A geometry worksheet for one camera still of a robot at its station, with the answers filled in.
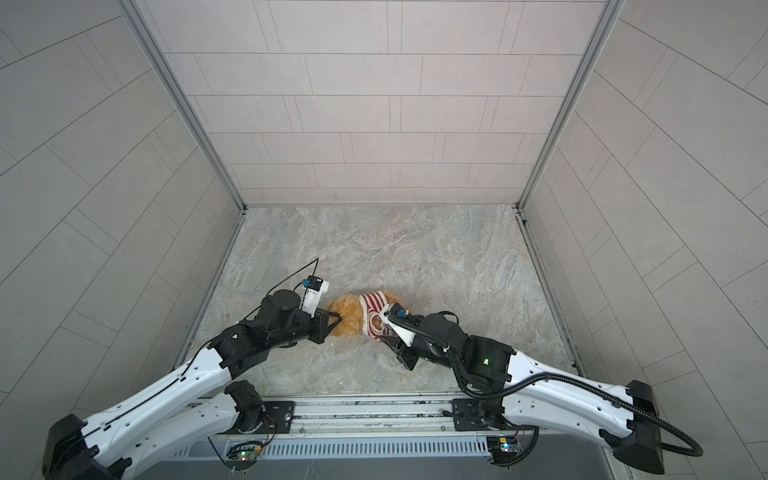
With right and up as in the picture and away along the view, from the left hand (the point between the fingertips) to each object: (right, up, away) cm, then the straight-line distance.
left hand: (349, 318), depth 73 cm
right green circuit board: (+37, -28, -6) cm, 47 cm away
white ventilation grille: (0, -28, -5) cm, 29 cm away
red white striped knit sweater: (+6, +3, 0) cm, 7 cm away
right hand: (+9, -3, -6) cm, 11 cm away
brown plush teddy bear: (+1, +2, -1) cm, 2 cm away
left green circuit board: (-22, -28, -9) cm, 36 cm away
